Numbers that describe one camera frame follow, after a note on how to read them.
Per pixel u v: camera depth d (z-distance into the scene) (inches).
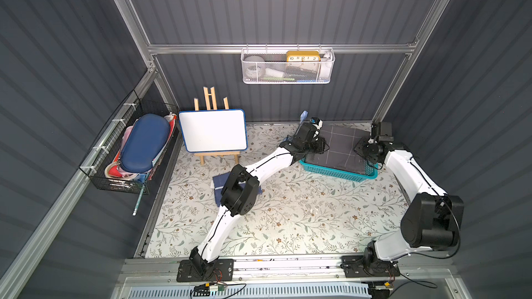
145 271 29.6
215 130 36.8
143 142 26.3
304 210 34.9
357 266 29.0
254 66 32.5
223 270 29.0
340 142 35.9
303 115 36.9
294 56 34.3
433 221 17.1
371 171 35.5
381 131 26.8
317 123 32.5
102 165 24.8
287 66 35.6
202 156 39.6
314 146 31.9
